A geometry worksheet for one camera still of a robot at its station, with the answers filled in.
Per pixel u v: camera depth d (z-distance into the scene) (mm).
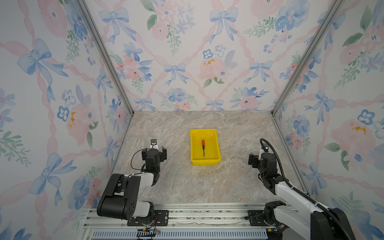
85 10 698
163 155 877
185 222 734
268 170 657
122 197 434
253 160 793
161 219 743
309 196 858
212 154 967
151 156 702
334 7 692
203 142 1008
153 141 784
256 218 733
